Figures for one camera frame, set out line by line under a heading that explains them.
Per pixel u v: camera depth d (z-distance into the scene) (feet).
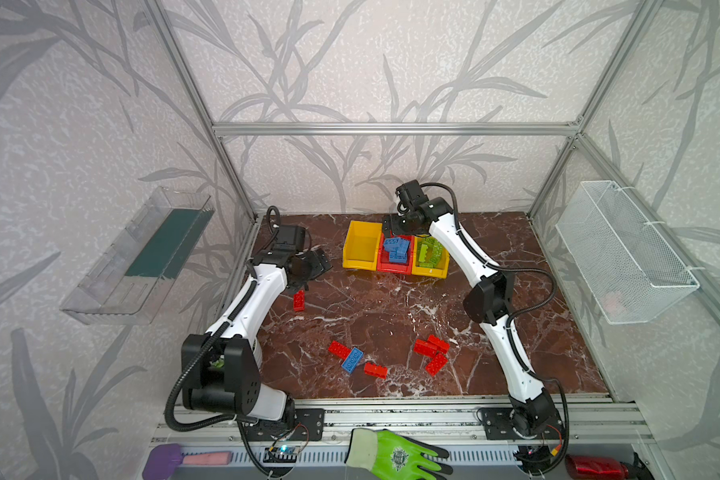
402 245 3.45
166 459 2.27
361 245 3.61
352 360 2.72
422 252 3.36
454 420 2.47
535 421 2.08
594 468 2.17
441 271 3.25
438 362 2.70
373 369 2.64
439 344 2.79
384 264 3.42
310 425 2.42
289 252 2.18
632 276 2.03
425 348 2.77
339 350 2.77
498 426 2.40
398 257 3.45
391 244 3.45
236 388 1.37
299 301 3.14
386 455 2.28
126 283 2.09
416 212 2.33
